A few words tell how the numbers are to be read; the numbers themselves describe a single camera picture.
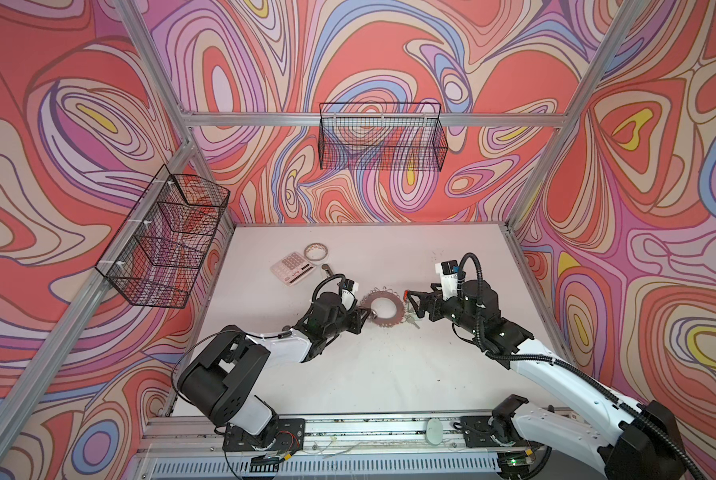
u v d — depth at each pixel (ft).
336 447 2.40
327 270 3.42
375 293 3.24
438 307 2.25
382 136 3.15
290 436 2.36
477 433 2.39
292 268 3.42
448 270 2.18
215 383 1.48
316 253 3.65
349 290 2.61
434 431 2.36
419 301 2.31
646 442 1.28
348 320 2.56
